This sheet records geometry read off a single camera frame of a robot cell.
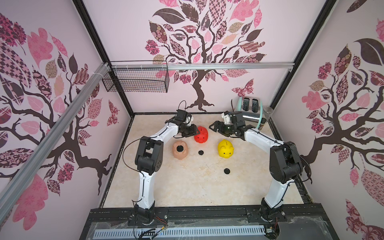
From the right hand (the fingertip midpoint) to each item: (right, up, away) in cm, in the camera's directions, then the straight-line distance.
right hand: (214, 127), depth 92 cm
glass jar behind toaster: (+40, +11, +11) cm, 43 cm away
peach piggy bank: (-20, -17, -2) cm, 26 cm away
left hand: (-10, -5, +5) cm, 13 cm away
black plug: (-21, -13, -2) cm, 25 cm away
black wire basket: (-49, +33, +3) cm, 59 cm away
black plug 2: (-8, -17, +5) cm, 20 cm away
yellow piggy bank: (+7, -14, -2) cm, 15 cm away
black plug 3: (+8, -27, -3) cm, 28 cm away
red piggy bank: (-7, -7, +5) cm, 11 cm away
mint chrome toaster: (+26, +12, +6) cm, 30 cm away
